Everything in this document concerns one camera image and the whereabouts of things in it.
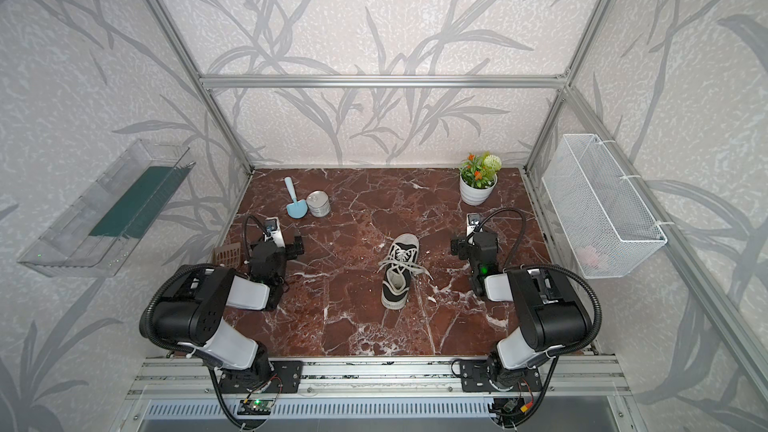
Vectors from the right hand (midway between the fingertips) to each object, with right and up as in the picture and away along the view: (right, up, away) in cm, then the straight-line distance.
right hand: (473, 223), depth 95 cm
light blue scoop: (-61, +4, +12) cm, 63 cm away
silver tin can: (-53, +6, +9) cm, 54 cm away
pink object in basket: (+23, -6, -23) cm, 33 cm away
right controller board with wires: (+5, -44, -21) cm, 49 cm away
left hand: (-60, +1, -3) cm, 60 cm away
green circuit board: (-59, -42, -24) cm, 76 cm away
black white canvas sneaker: (-24, -16, -8) cm, 30 cm away
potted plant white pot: (+2, +9, +9) cm, 12 cm away
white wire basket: (+20, +2, -35) cm, 40 cm away
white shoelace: (-23, -10, -4) cm, 25 cm away
